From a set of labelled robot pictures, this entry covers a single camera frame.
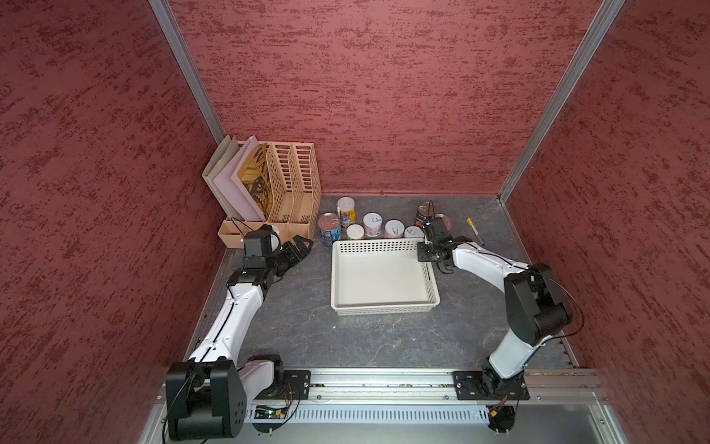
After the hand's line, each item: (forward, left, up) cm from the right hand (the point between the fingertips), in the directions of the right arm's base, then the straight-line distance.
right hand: (424, 254), depth 96 cm
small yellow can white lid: (+10, +25, +2) cm, 26 cm away
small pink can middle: (+12, +10, 0) cm, 15 cm away
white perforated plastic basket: (-6, +16, -4) cm, 17 cm away
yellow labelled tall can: (+16, +27, +8) cm, 33 cm away
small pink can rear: (+15, +18, +1) cm, 23 cm away
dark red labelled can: (+16, -2, +5) cm, 17 cm away
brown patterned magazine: (+24, +61, +17) cm, 67 cm away
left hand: (-6, +40, +11) cm, 42 cm away
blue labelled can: (+10, +34, +6) cm, 36 cm away
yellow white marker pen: (+18, -23, -6) cm, 30 cm away
